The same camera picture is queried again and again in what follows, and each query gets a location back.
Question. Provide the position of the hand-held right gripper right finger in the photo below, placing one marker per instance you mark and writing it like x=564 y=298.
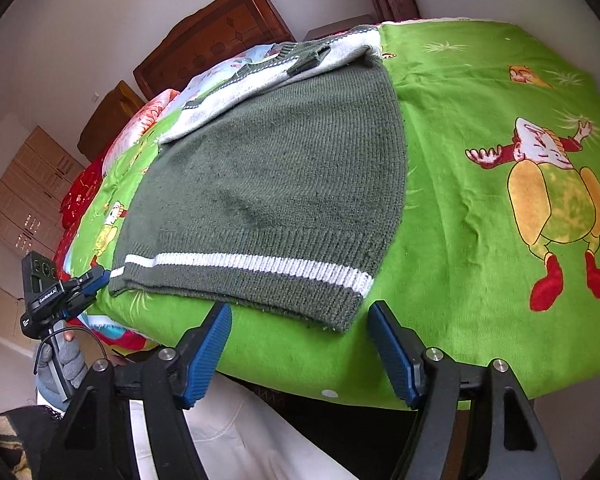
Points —
x=392 y=355

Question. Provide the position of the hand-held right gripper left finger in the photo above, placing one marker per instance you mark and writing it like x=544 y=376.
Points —
x=207 y=355

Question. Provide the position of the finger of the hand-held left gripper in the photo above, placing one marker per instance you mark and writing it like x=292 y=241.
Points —
x=82 y=305
x=96 y=280

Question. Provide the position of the green knitted sweater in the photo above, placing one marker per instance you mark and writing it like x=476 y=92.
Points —
x=280 y=170

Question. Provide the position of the person's left hand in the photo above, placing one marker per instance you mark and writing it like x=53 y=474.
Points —
x=75 y=360

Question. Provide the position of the person's white clothing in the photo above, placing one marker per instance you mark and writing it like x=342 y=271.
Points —
x=240 y=435

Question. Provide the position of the red printed blanket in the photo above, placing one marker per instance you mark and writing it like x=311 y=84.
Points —
x=82 y=190

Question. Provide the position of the light wooden wardrobe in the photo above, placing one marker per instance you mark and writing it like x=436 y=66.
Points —
x=30 y=185

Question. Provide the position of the person's dark clothing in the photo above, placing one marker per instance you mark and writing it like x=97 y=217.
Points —
x=15 y=440

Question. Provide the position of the small wooden headboard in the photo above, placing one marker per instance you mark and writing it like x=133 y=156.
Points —
x=110 y=115

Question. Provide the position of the pink floral pillow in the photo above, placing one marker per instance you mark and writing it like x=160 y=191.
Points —
x=150 y=115

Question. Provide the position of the blue floral pillow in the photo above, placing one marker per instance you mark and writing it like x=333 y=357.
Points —
x=230 y=62

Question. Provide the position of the green printed blanket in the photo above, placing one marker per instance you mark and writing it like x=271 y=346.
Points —
x=480 y=110

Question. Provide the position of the large wooden headboard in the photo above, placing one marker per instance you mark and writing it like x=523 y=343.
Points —
x=215 y=35

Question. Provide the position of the wooden nightstand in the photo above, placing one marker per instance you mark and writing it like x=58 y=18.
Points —
x=340 y=25

